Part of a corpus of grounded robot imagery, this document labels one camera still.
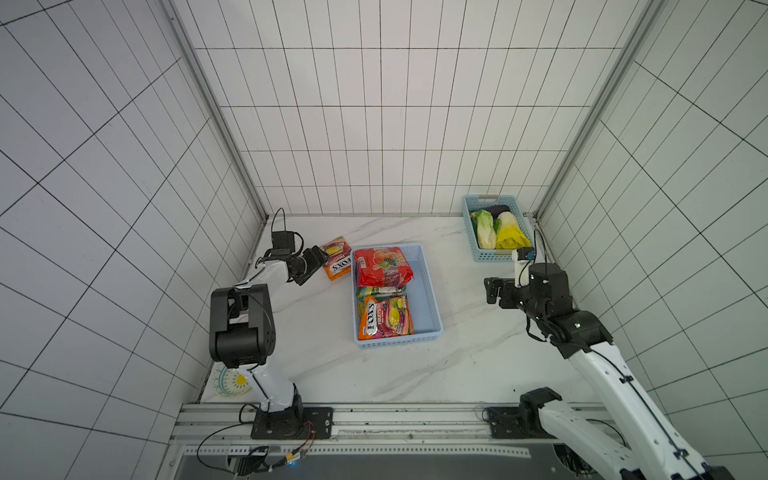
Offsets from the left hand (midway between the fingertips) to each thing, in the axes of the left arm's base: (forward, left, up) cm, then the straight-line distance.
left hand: (320, 266), depth 97 cm
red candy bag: (-5, -21, +6) cm, 22 cm away
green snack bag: (-9, -20, -2) cm, 22 cm away
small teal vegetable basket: (+18, -62, 0) cm, 65 cm away
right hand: (-14, -50, +15) cm, 54 cm away
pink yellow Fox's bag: (-18, -21, 0) cm, 28 cm away
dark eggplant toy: (+27, -65, 0) cm, 70 cm away
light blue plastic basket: (-6, -33, -6) cm, 34 cm away
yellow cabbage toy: (+16, -67, -1) cm, 69 cm away
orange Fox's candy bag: (+5, -5, -5) cm, 8 cm away
